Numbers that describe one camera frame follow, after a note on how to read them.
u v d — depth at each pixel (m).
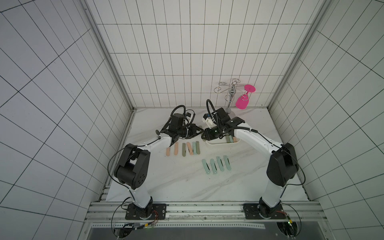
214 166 0.88
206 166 0.88
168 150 0.95
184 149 0.95
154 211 0.72
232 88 0.92
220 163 0.90
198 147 0.97
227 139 1.00
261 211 0.66
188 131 0.78
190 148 0.96
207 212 0.74
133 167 0.47
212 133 0.75
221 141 0.96
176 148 0.98
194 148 0.97
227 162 0.90
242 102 1.01
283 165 0.47
